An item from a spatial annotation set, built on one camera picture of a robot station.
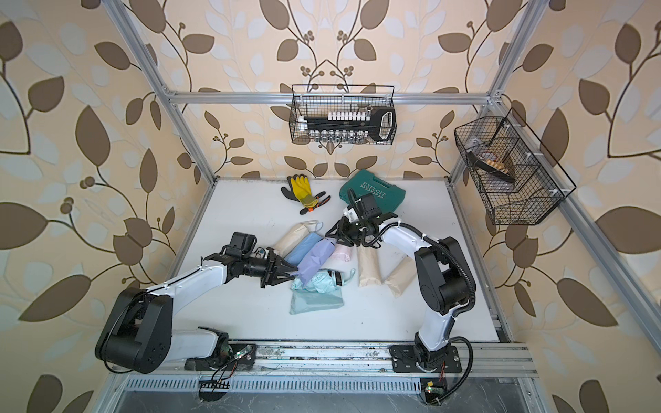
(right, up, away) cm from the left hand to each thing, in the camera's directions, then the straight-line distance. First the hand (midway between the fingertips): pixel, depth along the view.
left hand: (292, 268), depth 79 cm
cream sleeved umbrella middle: (+25, -2, +12) cm, 28 cm away
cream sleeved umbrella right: (+37, -4, +10) cm, 38 cm away
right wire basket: (+66, +27, -6) cm, 72 cm away
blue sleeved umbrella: (0, +4, +16) cm, 16 cm away
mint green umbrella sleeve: (+4, -12, +5) cm, 14 cm away
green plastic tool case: (+37, +23, +33) cm, 55 cm away
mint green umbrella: (+9, -5, +5) cm, 12 cm away
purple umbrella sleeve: (+9, +4, +5) cm, 11 cm away
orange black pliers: (0, +18, +29) cm, 34 cm away
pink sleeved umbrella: (+16, +3, +12) cm, 21 cm away
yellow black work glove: (-3, +27, +36) cm, 45 cm away
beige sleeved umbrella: (-3, +8, +20) cm, 22 cm away
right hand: (+11, +9, +9) cm, 17 cm away
